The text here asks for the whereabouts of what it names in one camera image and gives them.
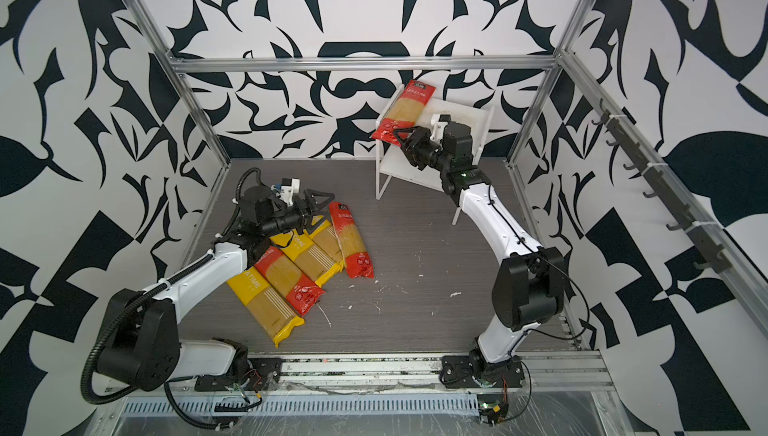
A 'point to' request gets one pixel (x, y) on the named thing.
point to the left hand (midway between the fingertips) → (334, 198)
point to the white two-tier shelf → (394, 160)
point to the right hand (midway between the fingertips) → (395, 131)
